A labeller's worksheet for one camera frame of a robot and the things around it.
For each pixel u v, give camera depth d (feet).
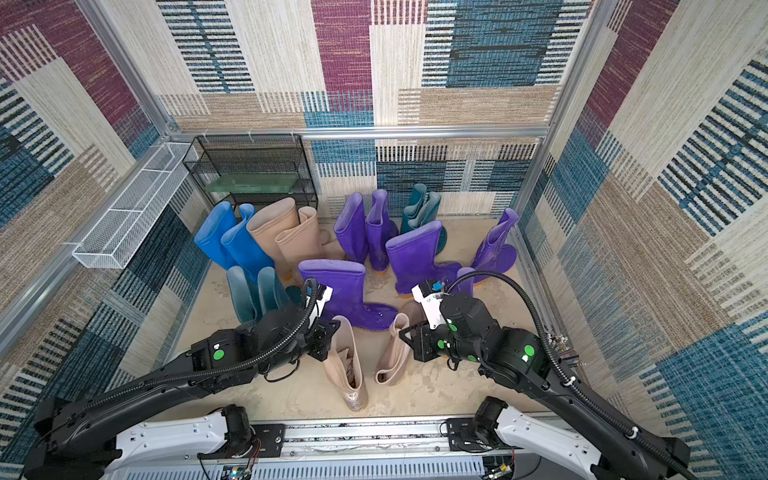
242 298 2.30
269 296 2.53
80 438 1.29
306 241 2.81
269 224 2.79
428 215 2.84
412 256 2.62
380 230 2.79
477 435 2.17
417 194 3.05
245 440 2.15
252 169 3.55
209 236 2.67
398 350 2.08
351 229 2.79
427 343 1.80
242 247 2.74
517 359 1.43
